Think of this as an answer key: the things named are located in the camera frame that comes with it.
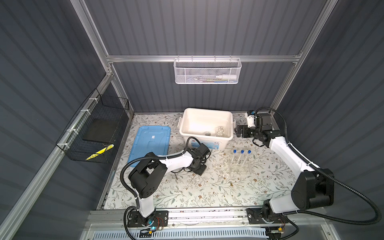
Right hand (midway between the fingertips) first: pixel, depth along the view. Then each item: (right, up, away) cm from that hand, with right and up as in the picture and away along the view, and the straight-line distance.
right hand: (244, 129), depth 87 cm
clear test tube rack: (-1, -23, +4) cm, 24 cm away
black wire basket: (-78, -3, -17) cm, 80 cm away
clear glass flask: (-11, -3, +16) cm, 20 cm away
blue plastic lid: (-62, -8, +18) cm, 65 cm away
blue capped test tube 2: (-2, -20, +3) cm, 20 cm away
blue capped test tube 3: (+1, -13, -6) cm, 14 cm away
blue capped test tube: (-4, -19, +7) cm, 21 cm away
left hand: (-26, -25, +3) cm, 36 cm away
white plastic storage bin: (-15, +1, +25) cm, 29 cm away
